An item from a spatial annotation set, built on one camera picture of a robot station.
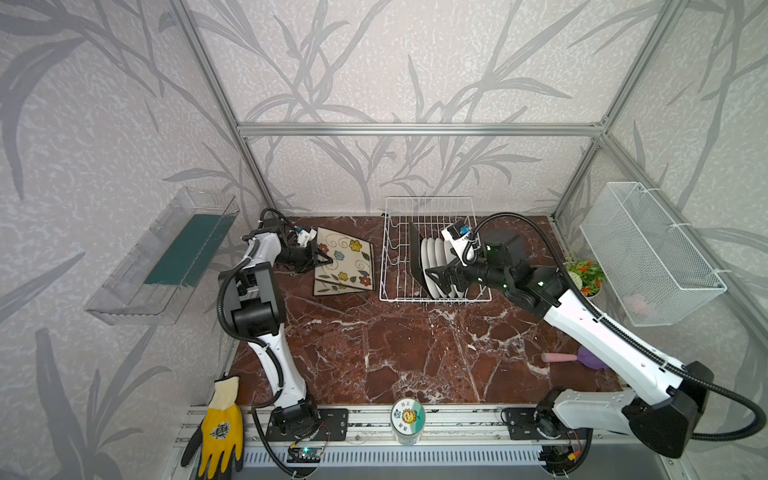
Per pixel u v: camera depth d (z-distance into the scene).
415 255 0.87
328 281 0.89
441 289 0.62
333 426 0.73
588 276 0.85
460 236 0.60
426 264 0.85
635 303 0.73
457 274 0.61
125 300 0.60
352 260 1.01
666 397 0.39
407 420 0.68
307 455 0.72
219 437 0.70
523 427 0.73
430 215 1.16
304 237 0.91
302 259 0.86
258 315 0.55
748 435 0.40
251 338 0.55
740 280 0.59
